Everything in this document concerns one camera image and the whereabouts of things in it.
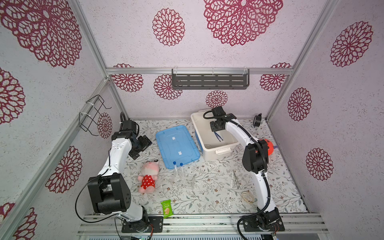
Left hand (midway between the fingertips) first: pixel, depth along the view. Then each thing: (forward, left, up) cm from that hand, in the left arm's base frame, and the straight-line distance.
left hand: (146, 150), depth 86 cm
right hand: (+22, -44, -2) cm, 49 cm away
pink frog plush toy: (-13, -2, -8) cm, 15 cm away
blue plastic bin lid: (+11, -16, -13) cm, 23 cm away
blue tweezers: (+22, -45, -13) cm, 52 cm away
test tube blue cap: (-10, -21, +2) cm, 23 cm away
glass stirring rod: (-18, -49, -14) cm, 54 cm away
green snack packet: (-29, -13, -13) cm, 35 cm away
